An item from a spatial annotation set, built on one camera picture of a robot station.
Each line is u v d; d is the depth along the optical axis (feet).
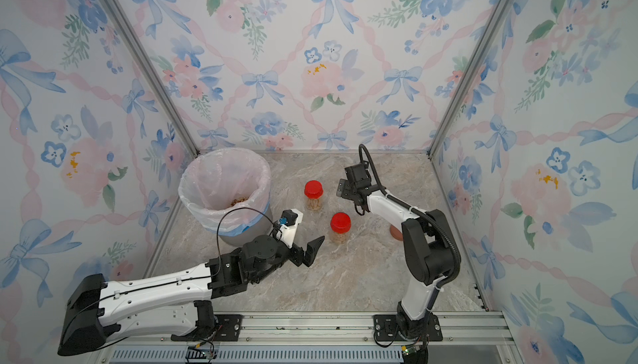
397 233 3.06
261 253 1.66
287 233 1.98
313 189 3.08
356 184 2.41
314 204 3.26
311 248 2.03
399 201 1.88
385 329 2.40
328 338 2.43
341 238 2.96
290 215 1.91
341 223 2.74
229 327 2.41
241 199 3.24
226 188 2.95
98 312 1.34
